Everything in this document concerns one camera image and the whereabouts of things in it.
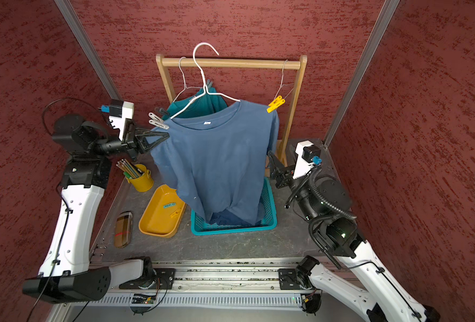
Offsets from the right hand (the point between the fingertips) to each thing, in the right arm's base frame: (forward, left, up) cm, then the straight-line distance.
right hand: (275, 154), depth 55 cm
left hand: (+2, +30, +4) cm, 30 cm away
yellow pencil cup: (+17, +59, -39) cm, 73 cm away
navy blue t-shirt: (-2, +18, -38) cm, 42 cm away
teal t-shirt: (+42, +26, -11) cm, 51 cm away
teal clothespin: (+6, +46, -42) cm, 63 cm away
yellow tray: (+2, +47, -43) cm, 64 cm away
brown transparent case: (-6, +62, -40) cm, 74 cm away
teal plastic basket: (-5, +29, -40) cm, 50 cm away
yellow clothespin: (+3, +41, -43) cm, 60 cm away
